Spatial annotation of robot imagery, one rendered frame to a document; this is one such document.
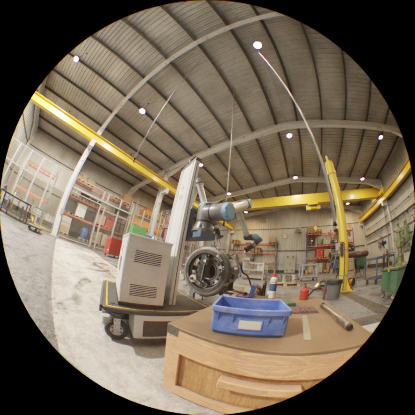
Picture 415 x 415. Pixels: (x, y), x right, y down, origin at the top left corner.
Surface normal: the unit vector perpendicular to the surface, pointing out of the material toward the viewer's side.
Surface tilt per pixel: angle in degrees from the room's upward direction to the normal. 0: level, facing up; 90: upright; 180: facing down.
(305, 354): 90
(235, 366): 90
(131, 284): 90
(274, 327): 90
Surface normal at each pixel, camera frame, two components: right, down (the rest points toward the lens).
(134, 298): 0.59, -0.21
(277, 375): -0.44, -0.37
